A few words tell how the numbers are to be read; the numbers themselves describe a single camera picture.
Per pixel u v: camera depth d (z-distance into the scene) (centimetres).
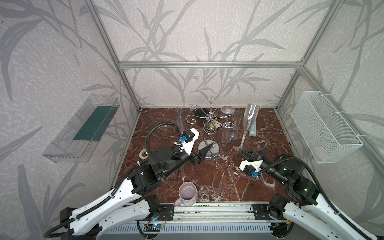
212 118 72
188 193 80
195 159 49
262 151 56
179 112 89
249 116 63
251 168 51
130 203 45
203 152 51
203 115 75
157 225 70
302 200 47
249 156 58
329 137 62
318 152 73
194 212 75
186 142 46
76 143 63
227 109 77
